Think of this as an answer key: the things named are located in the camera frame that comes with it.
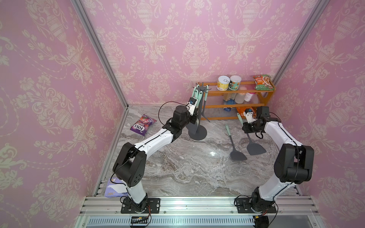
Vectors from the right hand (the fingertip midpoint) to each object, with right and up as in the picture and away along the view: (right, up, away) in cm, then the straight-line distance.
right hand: (245, 126), depth 93 cm
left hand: (-33, +11, -8) cm, 36 cm away
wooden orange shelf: (-8, +19, +10) cm, 23 cm away
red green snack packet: (+9, +28, -3) cm, 30 cm away
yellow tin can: (-16, +27, -5) cm, 32 cm away
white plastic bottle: (-1, +20, +7) cm, 21 cm away
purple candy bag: (-71, 0, +10) cm, 72 cm away
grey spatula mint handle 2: (0, -13, -10) cm, 16 cm away
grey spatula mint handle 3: (-28, +17, -11) cm, 35 cm away
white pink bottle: (+4, +21, +5) cm, 22 cm away
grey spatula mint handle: (-7, -18, -1) cm, 20 cm away
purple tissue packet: (-76, -31, -20) cm, 84 cm away
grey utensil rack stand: (-30, -5, +10) cm, 32 cm away
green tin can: (-9, +27, -6) cm, 30 cm away
